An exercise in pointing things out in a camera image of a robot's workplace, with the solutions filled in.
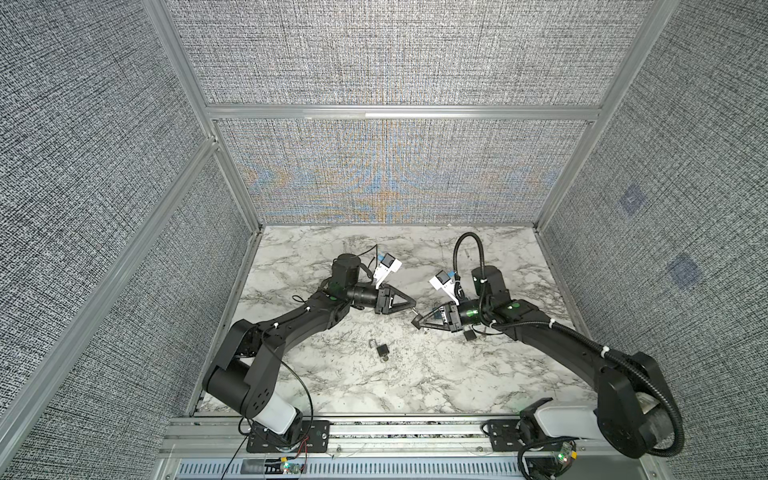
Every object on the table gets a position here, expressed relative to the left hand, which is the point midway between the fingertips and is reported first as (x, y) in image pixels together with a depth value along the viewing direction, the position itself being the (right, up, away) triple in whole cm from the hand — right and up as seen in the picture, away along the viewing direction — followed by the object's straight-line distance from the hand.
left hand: (411, 306), depth 75 cm
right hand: (+3, -4, 0) cm, 5 cm away
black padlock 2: (-7, -15, +12) cm, 21 cm away
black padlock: (+1, -3, -2) cm, 4 cm away
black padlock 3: (+19, -12, +16) cm, 28 cm away
